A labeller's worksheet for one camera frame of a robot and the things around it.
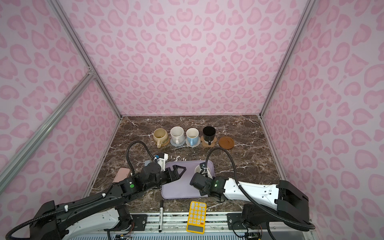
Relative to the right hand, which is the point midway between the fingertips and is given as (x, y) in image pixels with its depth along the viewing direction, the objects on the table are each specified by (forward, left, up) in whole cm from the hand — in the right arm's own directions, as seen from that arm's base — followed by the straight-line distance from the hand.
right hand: (204, 184), depth 80 cm
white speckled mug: (+35, +19, -1) cm, 40 cm away
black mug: (+31, -3, +5) cm, 32 cm away
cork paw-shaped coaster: (+28, -1, -4) cm, 29 cm away
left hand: (+3, +11, +11) cm, 16 cm away
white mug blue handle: (+29, +8, +4) cm, 31 cm away
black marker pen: (-15, +21, -4) cm, 26 cm away
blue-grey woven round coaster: (+26, +18, -2) cm, 32 cm away
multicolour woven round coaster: (+31, +3, -4) cm, 31 cm away
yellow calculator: (-16, +4, -4) cm, 17 cm away
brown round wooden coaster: (+31, -15, -6) cm, 35 cm away
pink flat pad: (+6, +48, -3) cm, 49 cm away
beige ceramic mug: (+33, +30, -1) cm, 45 cm away
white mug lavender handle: (+8, +4, +2) cm, 9 cm away
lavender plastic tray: (0, +13, -5) cm, 14 cm away
